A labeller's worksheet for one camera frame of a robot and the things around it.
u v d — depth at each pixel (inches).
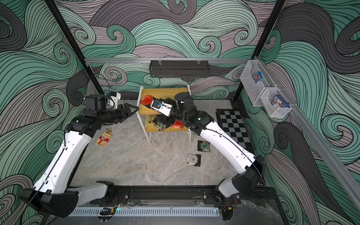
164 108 21.9
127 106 24.3
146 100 29.4
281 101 25.4
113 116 22.8
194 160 33.7
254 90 32.9
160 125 32.9
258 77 32.8
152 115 35.5
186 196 29.4
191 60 37.0
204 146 36.4
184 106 19.4
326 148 19.2
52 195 14.0
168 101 24.5
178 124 33.0
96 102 20.1
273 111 26.7
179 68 38.2
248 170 15.3
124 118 23.9
